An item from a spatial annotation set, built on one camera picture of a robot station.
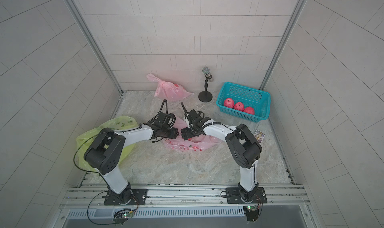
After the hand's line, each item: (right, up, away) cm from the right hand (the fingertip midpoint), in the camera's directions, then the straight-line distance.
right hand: (187, 133), depth 92 cm
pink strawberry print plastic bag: (+7, -3, -10) cm, 13 cm away
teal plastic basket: (+52, +20, +15) cm, 57 cm away
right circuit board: (+32, -33, -23) cm, 51 cm away
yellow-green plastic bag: (-39, +7, -9) cm, 41 cm away
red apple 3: (+41, +14, +7) cm, 44 cm away
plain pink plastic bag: (-13, +27, +10) cm, 31 cm away
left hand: (-6, 0, +3) cm, 7 cm away
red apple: (+28, +19, +10) cm, 35 cm away
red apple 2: (+34, +17, +8) cm, 39 cm away
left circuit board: (-27, -31, -26) cm, 49 cm away
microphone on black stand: (+12, +24, +20) cm, 33 cm away
